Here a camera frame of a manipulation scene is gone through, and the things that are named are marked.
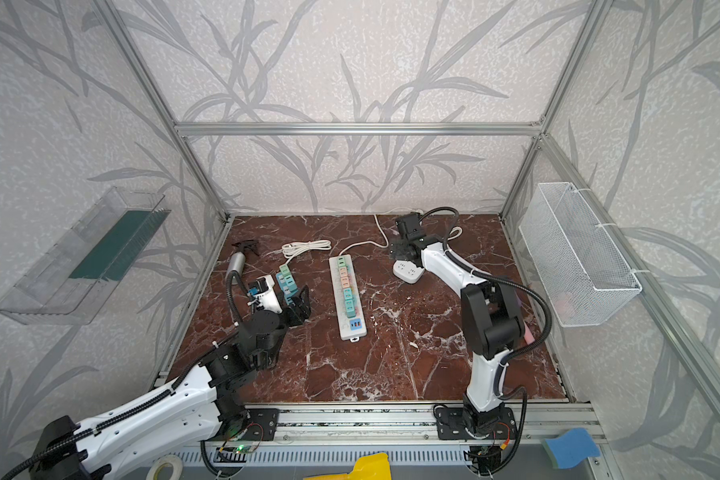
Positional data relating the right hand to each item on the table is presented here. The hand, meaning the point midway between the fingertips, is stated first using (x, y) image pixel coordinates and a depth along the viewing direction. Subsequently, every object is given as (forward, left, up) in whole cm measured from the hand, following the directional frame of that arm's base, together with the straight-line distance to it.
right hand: (408, 240), depth 97 cm
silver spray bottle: (-3, +60, -8) cm, 60 cm away
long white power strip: (-26, +19, -10) cm, 34 cm away
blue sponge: (-56, -35, -9) cm, 66 cm away
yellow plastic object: (-59, +12, -10) cm, 61 cm away
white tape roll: (-59, +56, -10) cm, 82 cm away
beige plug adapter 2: (-13, +21, -5) cm, 25 cm away
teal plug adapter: (-18, +19, -4) cm, 26 cm away
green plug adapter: (-8, +40, -5) cm, 42 cm away
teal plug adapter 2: (-22, +18, -4) cm, 29 cm away
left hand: (-21, +29, +9) cm, 38 cm away
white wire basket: (-28, -33, +23) cm, 48 cm away
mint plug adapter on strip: (-5, +22, -5) cm, 24 cm away
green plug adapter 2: (-13, +38, -5) cm, 40 cm away
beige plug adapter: (-9, +21, -5) cm, 24 cm away
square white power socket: (-6, 0, -10) cm, 12 cm away
